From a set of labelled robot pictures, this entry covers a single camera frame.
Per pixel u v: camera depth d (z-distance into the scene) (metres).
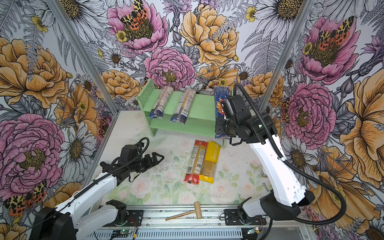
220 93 0.69
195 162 0.91
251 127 0.37
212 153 0.95
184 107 0.81
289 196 0.37
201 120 0.81
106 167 0.88
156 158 0.75
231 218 0.74
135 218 0.73
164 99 0.86
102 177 0.54
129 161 0.60
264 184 0.85
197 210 0.75
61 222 0.39
